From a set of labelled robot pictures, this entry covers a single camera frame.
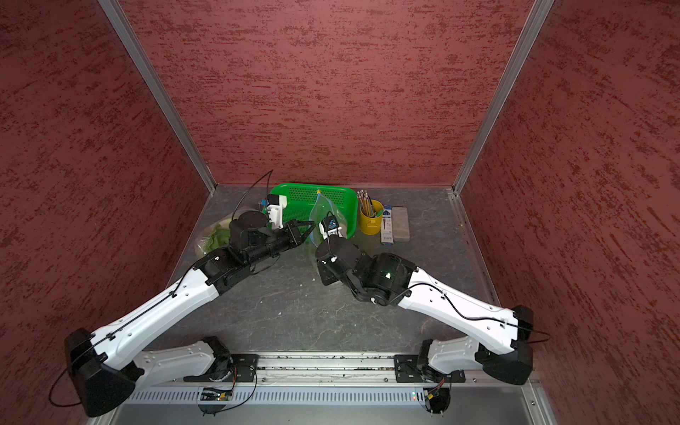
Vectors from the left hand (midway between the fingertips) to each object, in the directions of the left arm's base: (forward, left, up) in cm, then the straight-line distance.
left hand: (315, 230), depth 69 cm
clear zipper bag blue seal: (+10, +37, -15) cm, 42 cm away
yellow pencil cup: (+18, -18, -22) cm, 34 cm away
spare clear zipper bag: (+13, -1, -4) cm, 13 cm away
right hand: (-8, -3, -3) cm, 9 cm away
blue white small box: (+22, -25, -29) cm, 44 cm away
